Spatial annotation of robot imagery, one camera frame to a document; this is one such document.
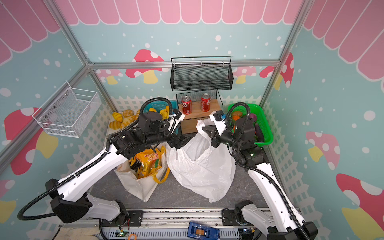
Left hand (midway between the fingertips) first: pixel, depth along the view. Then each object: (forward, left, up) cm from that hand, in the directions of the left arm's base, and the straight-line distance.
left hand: (183, 133), depth 67 cm
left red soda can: (+28, +1, -8) cm, 29 cm away
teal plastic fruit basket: (+46, +24, -26) cm, 58 cm away
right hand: (+1, -9, +3) cm, 9 cm away
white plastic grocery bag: (-7, -13, -25) cm, 29 cm away
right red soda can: (+31, -11, -8) cm, 34 cm away
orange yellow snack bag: (-4, +19, -21) cm, 28 cm away
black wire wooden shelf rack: (+37, -6, -17) cm, 41 cm away
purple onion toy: (+37, -47, -27) cm, 66 cm away
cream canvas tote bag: (-17, +20, -22) cm, 35 cm away
